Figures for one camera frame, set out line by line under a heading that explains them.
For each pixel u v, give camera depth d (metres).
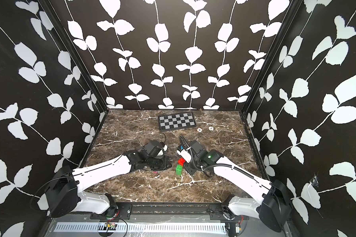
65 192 0.41
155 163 0.67
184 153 0.70
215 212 0.73
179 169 0.82
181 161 0.79
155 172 0.88
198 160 0.58
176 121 1.10
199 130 1.08
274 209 0.38
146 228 0.70
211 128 1.10
